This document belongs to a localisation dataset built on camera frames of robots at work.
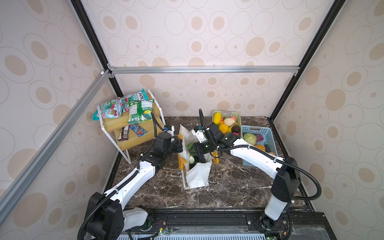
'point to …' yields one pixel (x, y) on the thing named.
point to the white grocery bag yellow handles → (195, 174)
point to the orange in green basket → (224, 128)
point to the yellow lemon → (217, 118)
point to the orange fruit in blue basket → (260, 147)
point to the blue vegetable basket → (269, 142)
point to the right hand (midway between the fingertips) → (191, 150)
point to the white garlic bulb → (229, 121)
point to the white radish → (191, 159)
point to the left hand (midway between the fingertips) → (186, 138)
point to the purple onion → (260, 138)
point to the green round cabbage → (250, 138)
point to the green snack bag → (140, 110)
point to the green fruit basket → (227, 114)
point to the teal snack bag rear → (138, 96)
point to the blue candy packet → (138, 129)
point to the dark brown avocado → (236, 129)
